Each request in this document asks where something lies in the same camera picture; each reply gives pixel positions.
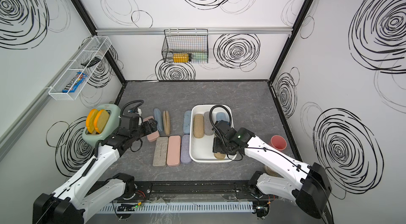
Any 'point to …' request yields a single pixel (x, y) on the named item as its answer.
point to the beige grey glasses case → (160, 152)
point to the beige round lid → (269, 171)
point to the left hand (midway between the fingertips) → (151, 124)
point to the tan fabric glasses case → (199, 126)
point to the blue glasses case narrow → (158, 117)
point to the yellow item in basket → (181, 57)
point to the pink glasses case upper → (154, 136)
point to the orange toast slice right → (101, 120)
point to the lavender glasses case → (185, 154)
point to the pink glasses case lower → (174, 150)
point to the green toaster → (111, 126)
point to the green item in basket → (200, 57)
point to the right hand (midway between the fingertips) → (217, 148)
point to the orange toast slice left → (90, 120)
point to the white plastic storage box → (201, 149)
